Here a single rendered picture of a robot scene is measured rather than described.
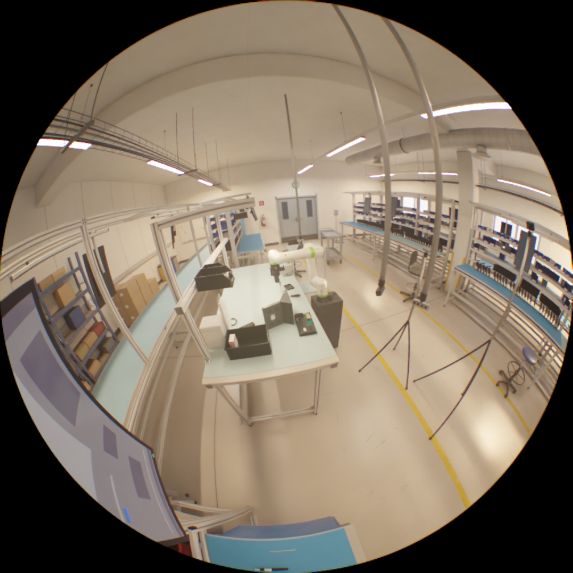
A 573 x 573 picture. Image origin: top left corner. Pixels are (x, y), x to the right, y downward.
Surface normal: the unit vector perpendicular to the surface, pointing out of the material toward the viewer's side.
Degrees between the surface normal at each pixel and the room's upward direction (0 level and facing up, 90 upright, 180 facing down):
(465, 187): 90
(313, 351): 0
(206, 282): 90
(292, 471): 0
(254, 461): 0
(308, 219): 90
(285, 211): 90
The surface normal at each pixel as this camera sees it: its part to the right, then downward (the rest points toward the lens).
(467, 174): -0.98, 0.17
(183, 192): 0.18, 0.44
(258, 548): -0.10, -0.88
